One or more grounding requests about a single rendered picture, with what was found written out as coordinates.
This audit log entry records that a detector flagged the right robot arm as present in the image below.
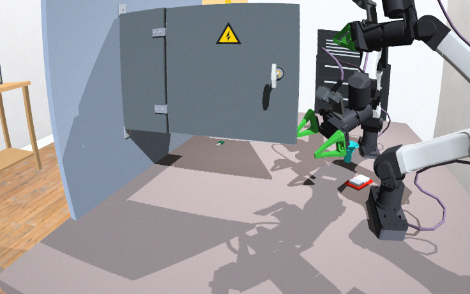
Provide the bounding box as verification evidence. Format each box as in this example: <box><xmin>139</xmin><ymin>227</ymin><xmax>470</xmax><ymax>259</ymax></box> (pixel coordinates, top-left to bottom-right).
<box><xmin>315</xmin><ymin>47</ymin><xmax>387</xmax><ymax>157</ymax></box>

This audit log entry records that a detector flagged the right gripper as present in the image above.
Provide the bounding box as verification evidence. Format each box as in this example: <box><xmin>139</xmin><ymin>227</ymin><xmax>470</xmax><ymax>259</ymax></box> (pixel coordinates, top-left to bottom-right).
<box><xmin>297</xmin><ymin>96</ymin><xmax>360</xmax><ymax>159</ymax></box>

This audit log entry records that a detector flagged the grey metal cabinet door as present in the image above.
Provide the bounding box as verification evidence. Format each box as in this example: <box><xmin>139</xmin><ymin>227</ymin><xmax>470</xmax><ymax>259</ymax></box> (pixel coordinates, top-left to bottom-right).
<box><xmin>119</xmin><ymin>3</ymin><xmax>300</xmax><ymax>145</ymax></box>

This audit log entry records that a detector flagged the cyan funnel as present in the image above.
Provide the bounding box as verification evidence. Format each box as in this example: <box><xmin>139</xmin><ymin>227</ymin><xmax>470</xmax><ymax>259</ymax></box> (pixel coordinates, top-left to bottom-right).
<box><xmin>344</xmin><ymin>141</ymin><xmax>359</xmax><ymax>163</ymax></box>

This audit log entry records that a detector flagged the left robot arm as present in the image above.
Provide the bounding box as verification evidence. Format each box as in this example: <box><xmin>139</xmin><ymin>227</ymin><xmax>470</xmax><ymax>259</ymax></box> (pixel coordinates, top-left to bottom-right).
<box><xmin>370</xmin><ymin>0</ymin><xmax>470</xmax><ymax>231</ymax></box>

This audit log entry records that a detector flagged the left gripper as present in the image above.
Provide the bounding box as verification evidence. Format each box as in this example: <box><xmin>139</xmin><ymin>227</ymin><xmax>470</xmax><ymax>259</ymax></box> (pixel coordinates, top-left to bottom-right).
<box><xmin>333</xmin><ymin>0</ymin><xmax>390</xmax><ymax>52</ymax></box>

